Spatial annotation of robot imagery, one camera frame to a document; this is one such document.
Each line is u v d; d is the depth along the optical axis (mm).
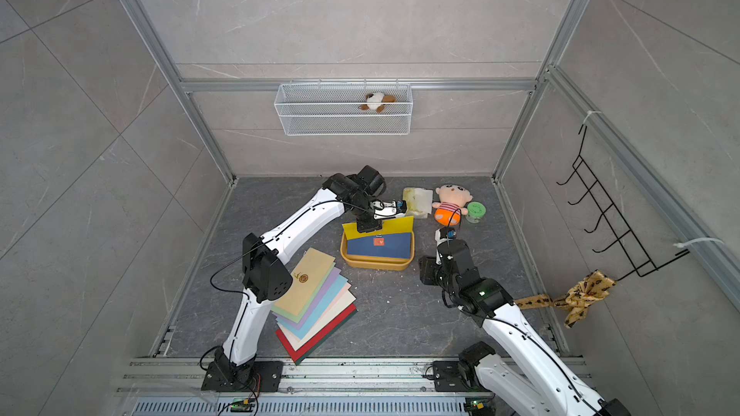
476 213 1040
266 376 734
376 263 906
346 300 858
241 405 718
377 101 874
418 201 1048
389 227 833
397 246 948
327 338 799
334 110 1009
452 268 570
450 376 728
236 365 624
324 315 833
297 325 816
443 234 685
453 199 1038
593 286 661
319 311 837
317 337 798
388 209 763
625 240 632
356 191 634
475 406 706
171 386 732
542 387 415
